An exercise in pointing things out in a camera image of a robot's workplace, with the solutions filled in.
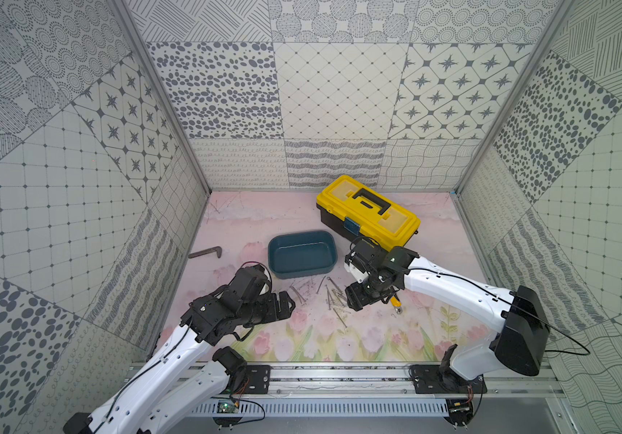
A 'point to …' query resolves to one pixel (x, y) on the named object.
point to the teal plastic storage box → (300, 254)
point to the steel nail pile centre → (334, 294)
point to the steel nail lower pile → (339, 317)
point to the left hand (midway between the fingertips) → (284, 303)
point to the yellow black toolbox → (357, 211)
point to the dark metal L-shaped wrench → (217, 249)
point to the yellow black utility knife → (397, 304)
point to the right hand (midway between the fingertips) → (361, 302)
